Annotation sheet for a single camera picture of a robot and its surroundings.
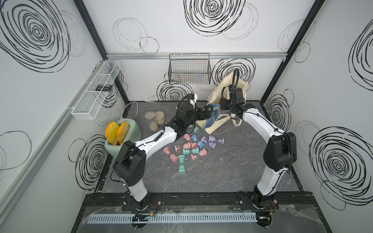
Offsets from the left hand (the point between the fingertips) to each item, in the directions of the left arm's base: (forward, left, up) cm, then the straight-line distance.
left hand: (207, 107), depth 80 cm
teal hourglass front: (-26, +13, -26) cm, 39 cm away
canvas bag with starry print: (+6, -7, +7) cm, 12 cm away
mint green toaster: (-11, +42, -13) cm, 45 cm away
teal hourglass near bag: (+1, +5, -25) cm, 25 cm away
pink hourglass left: (-19, +19, -25) cm, 37 cm away
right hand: (+11, -13, -5) cm, 17 cm away
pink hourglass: (-4, +11, -25) cm, 28 cm away
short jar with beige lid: (+8, +31, -21) cm, 38 cm away
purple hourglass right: (-7, -12, -24) cm, 28 cm away
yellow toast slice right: (-13, +46, -7) cm, 48 cm away
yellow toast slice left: (-13, +51, -7) cm, 54 cm away
